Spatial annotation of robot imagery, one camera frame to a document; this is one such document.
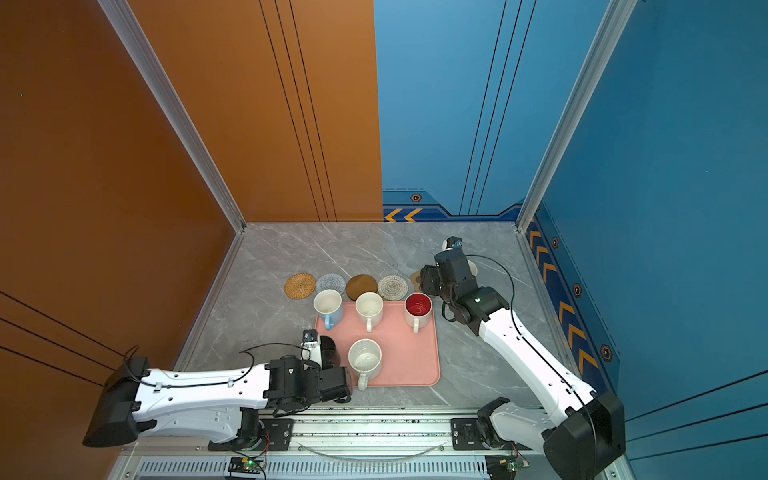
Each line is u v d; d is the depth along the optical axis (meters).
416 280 1.03
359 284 1.02
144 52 0.76
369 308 0.92
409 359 0.87
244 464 0.71
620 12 0.69
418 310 0.94
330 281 1.02
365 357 0.84
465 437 0.72
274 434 0.74
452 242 0.68
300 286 1.02
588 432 0.37
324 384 0.56
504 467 0.70
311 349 0.67
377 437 0.75
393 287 1.00
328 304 0.91
